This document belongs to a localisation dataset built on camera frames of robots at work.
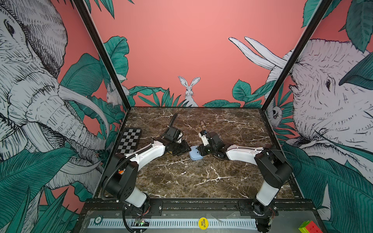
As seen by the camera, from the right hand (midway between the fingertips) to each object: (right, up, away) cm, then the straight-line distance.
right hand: (197, 146), depth 92 cm
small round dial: (-50, -33, -22) cm, 64 cm away
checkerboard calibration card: (-46, +4, +6) cm, 47 cm away
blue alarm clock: (-2, -5, -1) cm, 5 cm away
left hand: (-3, 0, -6) cm, 7 cm away
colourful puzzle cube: (+51, -33, -26) cm, 66 cm away
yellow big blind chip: (+2, -34, -22) cm, 41 cm away
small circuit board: (-29, -34, -22) cm, 50 cm away
